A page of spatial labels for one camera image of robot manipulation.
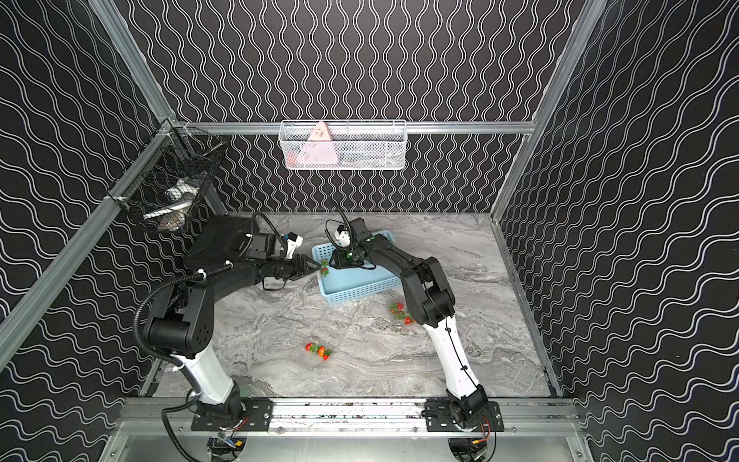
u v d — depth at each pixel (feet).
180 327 1.61
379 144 3.39
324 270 3.28
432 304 2.03
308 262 2.88
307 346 2.80
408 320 2.95
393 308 3.03
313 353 2.75
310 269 2.90
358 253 2.57
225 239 3.45
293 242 2.93
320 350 2.75
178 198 2.81
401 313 3.01
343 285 3.20
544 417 2.51
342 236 3.12
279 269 2.68
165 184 3.03
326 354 2.68
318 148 2.87
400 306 3.03
